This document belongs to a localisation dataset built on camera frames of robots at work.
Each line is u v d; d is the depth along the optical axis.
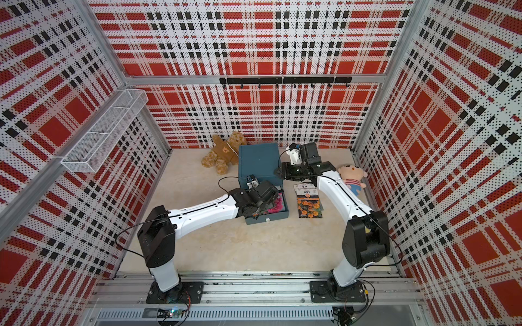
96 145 0.72
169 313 0.69
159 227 0.51
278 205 0.88
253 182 0.76
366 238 0.44
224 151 1.11
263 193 0.64
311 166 0.65
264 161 0.89
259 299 0.73
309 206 0.97
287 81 0.90
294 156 0.78
